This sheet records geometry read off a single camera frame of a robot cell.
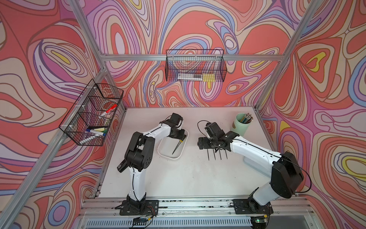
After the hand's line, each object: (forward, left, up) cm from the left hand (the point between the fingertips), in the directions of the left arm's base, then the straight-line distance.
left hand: (183, 135), depth 99 cm
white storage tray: (-8, +7, -3) cm, 11 cm away
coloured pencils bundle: (+4, -41, +14) cm, 44 cm away
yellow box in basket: (+24, -17, +31) cm, 43 cm away
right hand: (-12, -14, +6) cm, 20 cm away
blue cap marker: (-15, +43, +25) cm, 52 cm away
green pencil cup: (+2, -40, +6) cm, 40 cm away
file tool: (-20, -16, +18) cm, 31 cm away
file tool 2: (-14, -17, -4) cm, 22 cm away
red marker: (-1, +39, +28) cm, 48 cm away
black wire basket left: (-9, +50, +26) cm, 57 cm away
